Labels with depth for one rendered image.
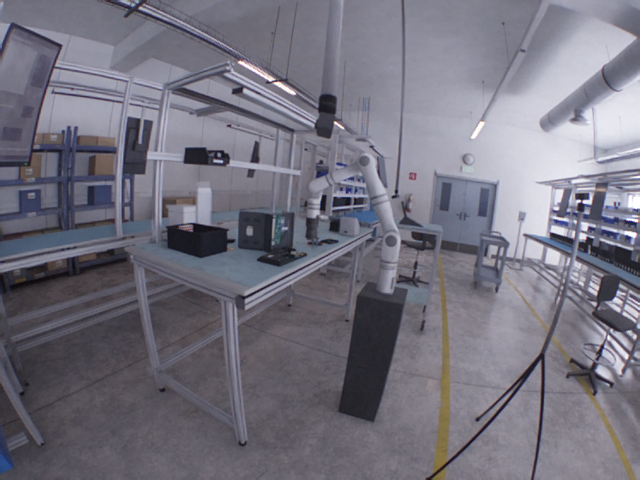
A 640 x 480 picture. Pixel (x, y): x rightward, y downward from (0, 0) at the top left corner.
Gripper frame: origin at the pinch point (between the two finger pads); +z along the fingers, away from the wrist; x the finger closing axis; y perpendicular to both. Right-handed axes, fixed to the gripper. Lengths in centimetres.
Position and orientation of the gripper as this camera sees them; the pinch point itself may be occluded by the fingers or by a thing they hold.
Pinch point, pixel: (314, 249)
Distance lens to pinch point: 153.8
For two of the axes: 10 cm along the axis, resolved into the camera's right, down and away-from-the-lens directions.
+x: -3.9, 1.4, -9.1
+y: -9.2, -1.5, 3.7
